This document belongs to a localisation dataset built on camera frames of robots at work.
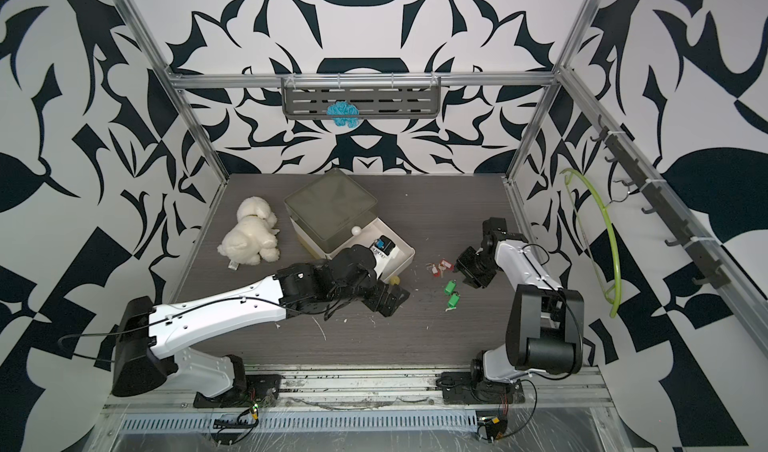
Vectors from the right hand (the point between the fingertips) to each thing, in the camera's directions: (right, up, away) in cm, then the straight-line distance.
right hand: (459, 267), depth 89 cm
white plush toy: (-61, +8, +2) cm, 62 cm away
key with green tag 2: (-2, -10, 0) cm, 10 cm away
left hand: (-19, +1, -19) cm, 27 cm away
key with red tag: (-3, -1, +7) cm, 8 cm away
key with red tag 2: (-6, -2, +7) cm, 10 cm away
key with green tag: (-2, -7, +3) cm, 7 cm away
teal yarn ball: (-34, +47, +2) cm, 58 cm away
